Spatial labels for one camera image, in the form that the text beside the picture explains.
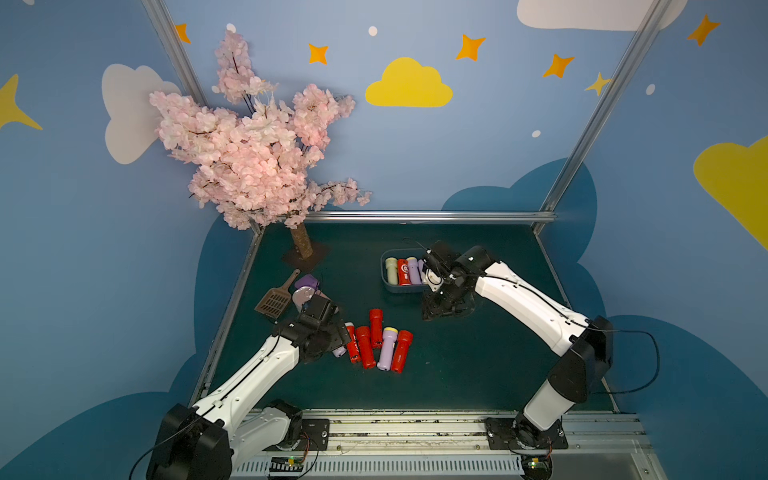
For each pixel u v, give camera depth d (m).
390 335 0.88
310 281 1.02
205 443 0.38
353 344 0.87
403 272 1.02
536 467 0.73
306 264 1.08
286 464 0.73
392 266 1.05
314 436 0.74
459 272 0.56
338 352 0.86
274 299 1.00
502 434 0.74
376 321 0.93
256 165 0.66
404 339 0.88
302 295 0.96
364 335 0.89
